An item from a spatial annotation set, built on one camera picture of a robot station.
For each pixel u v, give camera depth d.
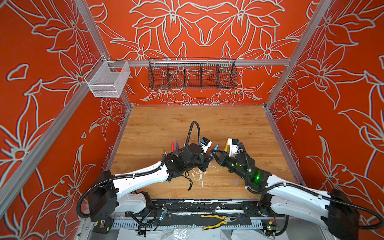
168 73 0.98
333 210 0.41
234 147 0.68
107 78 0.93
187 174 0.63
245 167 0.55
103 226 0.67
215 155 0.73
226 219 0.70
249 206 0.73
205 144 0.65
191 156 0.56
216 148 0.74
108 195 0.40
